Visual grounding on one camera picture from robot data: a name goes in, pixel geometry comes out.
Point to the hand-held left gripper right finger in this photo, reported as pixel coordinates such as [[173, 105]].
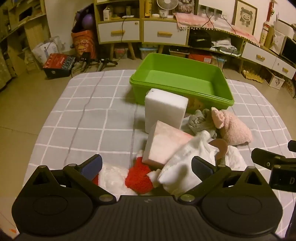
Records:
[[202, 168]]

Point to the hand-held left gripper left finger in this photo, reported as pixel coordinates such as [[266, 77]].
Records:
[[92, 166]]

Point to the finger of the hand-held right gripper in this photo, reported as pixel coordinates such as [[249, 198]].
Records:
[[292, 146], [266, 158]]

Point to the white cloth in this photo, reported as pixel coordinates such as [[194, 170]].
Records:
[[185, 160], [233, 160]]

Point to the brown round pad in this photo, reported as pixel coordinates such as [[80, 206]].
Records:
[[219, 146]]

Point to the pink plush pig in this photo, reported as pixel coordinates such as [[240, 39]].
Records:
[[235, 129]]

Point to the grey plush toy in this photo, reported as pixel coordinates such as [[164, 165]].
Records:
[[198, 121]]

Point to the pink sponge block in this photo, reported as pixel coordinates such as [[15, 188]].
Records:
[[161, 143]]

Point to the white sponge block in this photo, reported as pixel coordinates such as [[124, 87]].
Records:
[[165, 109]]

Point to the green plastic bin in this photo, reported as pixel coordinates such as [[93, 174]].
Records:
[[180, 81]]

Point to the grey checkered sheet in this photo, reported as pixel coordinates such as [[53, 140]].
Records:
[[92, 104]]

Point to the white printed box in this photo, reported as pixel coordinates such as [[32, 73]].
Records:
[[275, 81]]

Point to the egg tray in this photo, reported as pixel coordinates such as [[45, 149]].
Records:
[[252, 76]]

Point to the black monitor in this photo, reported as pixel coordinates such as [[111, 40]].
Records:
[[289, 49]]

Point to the black tripod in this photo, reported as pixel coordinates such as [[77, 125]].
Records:
[[97, 62]]

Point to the long low wooden cabinet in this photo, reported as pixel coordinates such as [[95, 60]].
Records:
[[240, 49]]

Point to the white cardboard box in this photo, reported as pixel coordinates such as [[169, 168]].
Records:
[[283, 32]]

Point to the clear storage box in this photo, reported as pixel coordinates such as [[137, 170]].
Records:
[[148, 52], [178, 52]]

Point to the folded clothes pile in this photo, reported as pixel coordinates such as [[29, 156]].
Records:
[[224, 46]]

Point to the orange printed bag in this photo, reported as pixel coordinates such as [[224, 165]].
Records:
[[83, 45]]

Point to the white plastic bag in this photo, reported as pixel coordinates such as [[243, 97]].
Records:
[[46, 49]]

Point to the black bag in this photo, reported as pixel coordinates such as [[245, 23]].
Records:
[[200, 38]]

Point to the patterned curtain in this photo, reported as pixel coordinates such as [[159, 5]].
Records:
[[5, 67]]

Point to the red hanging decoration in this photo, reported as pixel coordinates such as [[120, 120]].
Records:
[[271, 10]]

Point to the framed cartoon picture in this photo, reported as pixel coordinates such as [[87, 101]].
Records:
[[244, 14]]

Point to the purple ball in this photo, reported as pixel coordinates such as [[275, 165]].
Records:
[[87, 20]]

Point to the pink cloth runner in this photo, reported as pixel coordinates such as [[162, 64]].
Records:
[[192, 19]]

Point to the wooden shelf rack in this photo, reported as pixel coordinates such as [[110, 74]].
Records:
[[25, 23]]

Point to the framed furry picture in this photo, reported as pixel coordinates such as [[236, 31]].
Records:
[[186, 5]]

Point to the white desk fan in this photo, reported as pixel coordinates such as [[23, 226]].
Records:
[[167, 4]]

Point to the yellow bottle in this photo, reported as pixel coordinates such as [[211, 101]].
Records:
[[148, 8]]

